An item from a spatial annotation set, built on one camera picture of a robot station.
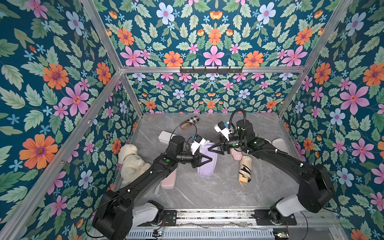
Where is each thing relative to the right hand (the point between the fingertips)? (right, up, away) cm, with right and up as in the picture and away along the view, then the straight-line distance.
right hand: (213, 142), depth 73 cm
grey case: (-2, -13, -3) cm, 13 cm away
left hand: (-1, -8, -2) cm, 9 cm away
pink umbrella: (+16, -10, +18) cm, 26 cm away
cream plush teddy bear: (-44, -14, +8) cm, 47 cm away
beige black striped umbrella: (+20, -17, +12) cm, 29 cm away
